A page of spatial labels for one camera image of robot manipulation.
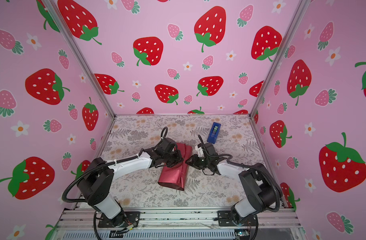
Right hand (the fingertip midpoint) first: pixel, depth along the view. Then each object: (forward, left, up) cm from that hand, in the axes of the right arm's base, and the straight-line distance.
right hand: (186, 162), depth 87 cm
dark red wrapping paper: (-10, +5, 0) cm, 11 cm away
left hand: (+1, 0, +2) cm, 2 cm away
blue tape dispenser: (+26, -16, -2) cm, 31 cm away
